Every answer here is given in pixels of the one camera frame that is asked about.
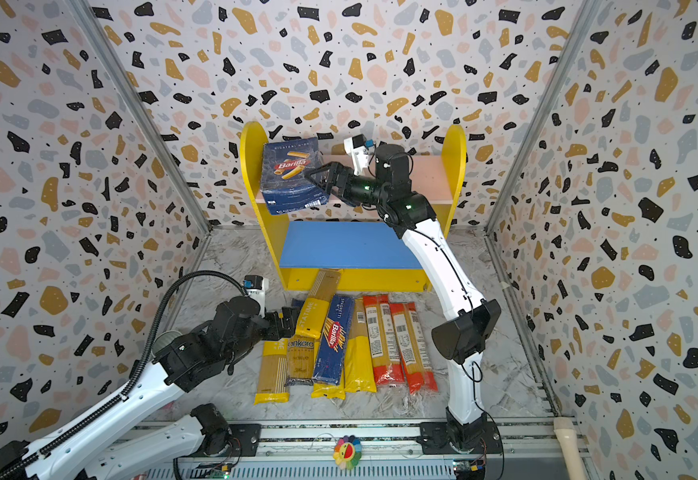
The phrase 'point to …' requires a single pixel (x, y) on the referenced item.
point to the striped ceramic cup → (163, 340)
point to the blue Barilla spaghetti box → (333, 347)
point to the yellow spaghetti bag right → (359, 368)
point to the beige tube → (573, 457)
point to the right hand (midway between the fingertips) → (308, 175)
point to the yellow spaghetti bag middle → (327, 390)
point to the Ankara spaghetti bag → (301, 359)
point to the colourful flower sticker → (347, 452)
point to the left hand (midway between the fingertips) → (285, 306)
